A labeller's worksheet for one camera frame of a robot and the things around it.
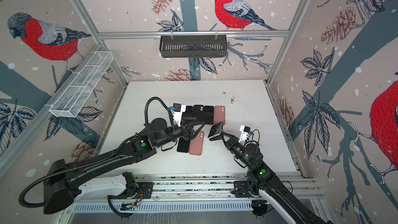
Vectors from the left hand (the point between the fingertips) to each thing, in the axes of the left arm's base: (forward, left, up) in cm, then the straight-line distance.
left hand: (201, 124), depth 64 cm
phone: (+26, +2, -30) cm, 40 cm away
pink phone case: (+25, -12, -31) cm, 41 cm away
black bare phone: (+24, -5, -29) cm, 38 cm away
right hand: (+1, -8, -13) cm, 15 cm away
